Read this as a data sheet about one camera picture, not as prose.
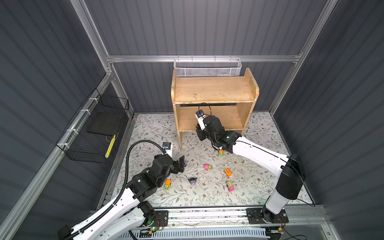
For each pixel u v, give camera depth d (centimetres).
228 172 88
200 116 67
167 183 83
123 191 48
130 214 60
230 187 81
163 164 52
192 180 81
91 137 73
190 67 91
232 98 68
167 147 62
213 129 59
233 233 77
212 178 87
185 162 92
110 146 69
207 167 89
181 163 66
